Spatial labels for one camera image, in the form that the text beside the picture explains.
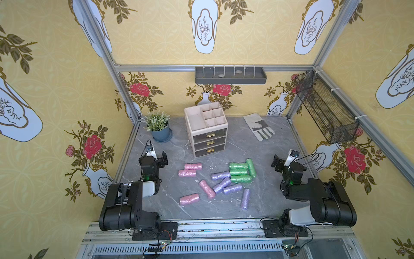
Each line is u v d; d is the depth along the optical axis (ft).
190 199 2.63
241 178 2.87
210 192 2.74
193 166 3.03
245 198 2.68
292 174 2.27
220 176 2.92
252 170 3.01
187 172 2.96
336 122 2.74
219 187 2.81
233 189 2.74
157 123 3.11
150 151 2.55
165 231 2.40
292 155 2.57
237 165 3.04
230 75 3.01
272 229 2.43
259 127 3.75
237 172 2.96
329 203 1.53
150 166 2.26
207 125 2.76
